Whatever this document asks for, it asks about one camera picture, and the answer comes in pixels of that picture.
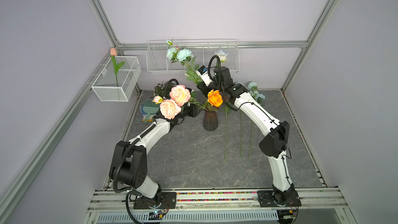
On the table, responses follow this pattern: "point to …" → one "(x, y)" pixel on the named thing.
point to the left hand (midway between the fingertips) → (202, 107)
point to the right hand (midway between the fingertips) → (199, 83)
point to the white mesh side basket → (116, 82)
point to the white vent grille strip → (190, 215)
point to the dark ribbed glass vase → (210, 120)
